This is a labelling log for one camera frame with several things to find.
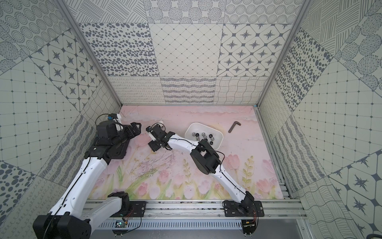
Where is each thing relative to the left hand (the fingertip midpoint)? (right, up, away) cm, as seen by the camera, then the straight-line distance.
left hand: (132, 124), depth 78 cm
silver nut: (+35, -11, +23) cm, 43 cm away
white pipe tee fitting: (+8, +1, +30) cm, 31 cm away
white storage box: (+36, -6, +27) cm, 45 cm away
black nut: (+35, -8, +25) cm, 44 cm away
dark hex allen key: (+62, -2, +30) cm, 68 cm away
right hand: (+7, -14, +20) cm, 25 cm away
